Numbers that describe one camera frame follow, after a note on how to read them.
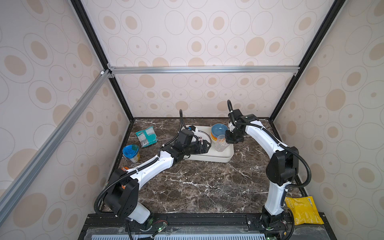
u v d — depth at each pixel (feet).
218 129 3.27
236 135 2.49
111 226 2.39
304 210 2.50
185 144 2.12
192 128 2.46
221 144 3.10
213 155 3.19
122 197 1.38
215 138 3.19
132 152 2.91
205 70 3.04
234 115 2.35
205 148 2.39
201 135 3.49
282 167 1.65
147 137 3.47
